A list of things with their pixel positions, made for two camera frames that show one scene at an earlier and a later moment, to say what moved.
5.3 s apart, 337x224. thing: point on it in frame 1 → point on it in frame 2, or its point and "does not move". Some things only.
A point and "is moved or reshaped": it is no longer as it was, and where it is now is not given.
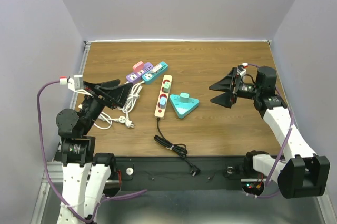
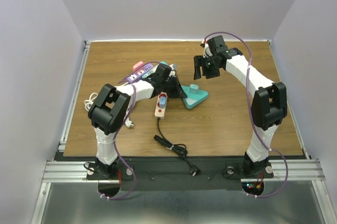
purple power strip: x=136 y=77 does not move
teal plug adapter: x=184 y=97 is moved or reshaped
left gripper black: x=118 y=95 → x=178 y=92
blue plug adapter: x=162 y=101 does not move
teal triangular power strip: x=182 y=108 → x=194 y=96
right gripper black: x=225 y=84 → x=199 y=61
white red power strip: x=160 y=112 does not move
